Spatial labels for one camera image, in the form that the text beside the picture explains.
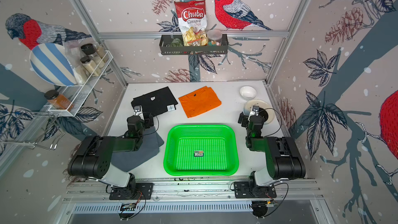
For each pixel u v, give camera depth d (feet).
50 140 2.13
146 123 2.81
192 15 2.61
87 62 2.47
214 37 2.73
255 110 2.60
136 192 2.37
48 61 2.15
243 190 2.39
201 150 2.87
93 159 1.50
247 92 3.64
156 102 3.59
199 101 3.55
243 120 2.81
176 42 2.99
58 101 2.01
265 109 3.19
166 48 2.95
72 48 2.29
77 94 2.21
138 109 2.67
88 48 2.58
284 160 1.65
